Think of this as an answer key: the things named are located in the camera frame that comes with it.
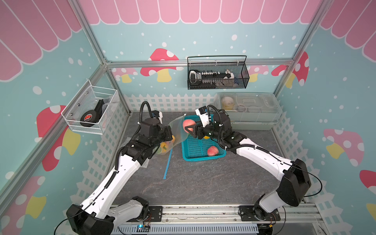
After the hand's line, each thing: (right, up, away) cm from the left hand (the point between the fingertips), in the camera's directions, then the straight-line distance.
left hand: (171, 130), depth 74 cm
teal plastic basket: (+12, -13, +24) cm, 30 cm away
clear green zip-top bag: (+2, -2, +20) cm, 20 cm away
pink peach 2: (+23, -13, +16) cm, 31 cm away
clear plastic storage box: (+51, +12, +25) cm, 58 cm away
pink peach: (+8, +4, -2) cm, 10 cm away
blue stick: (-5, -21, +18) cm, 28 cm away
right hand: (+9, +3, 0) cm, 9 cm away
